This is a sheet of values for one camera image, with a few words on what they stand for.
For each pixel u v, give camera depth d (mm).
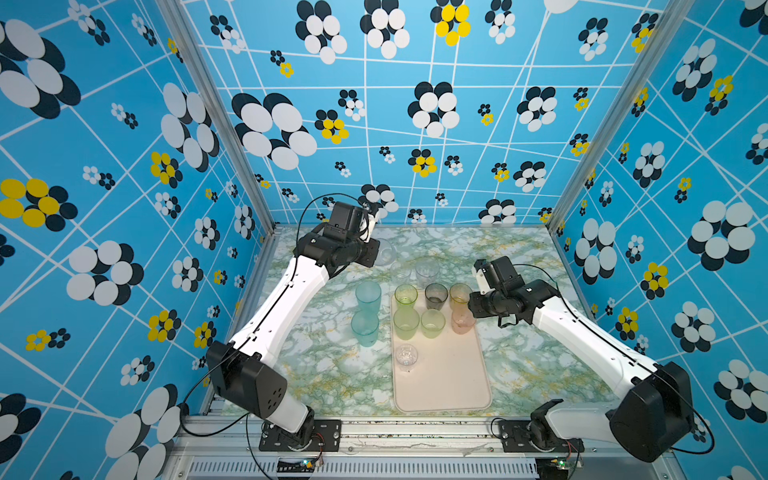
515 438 724
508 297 607
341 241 566
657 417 403
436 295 963
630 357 433
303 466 707
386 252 735
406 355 862
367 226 626
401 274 1023
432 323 927
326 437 735
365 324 905
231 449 725
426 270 1046
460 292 949
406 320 940
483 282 667
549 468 697
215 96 829
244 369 400
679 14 677
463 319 915
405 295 985
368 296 937
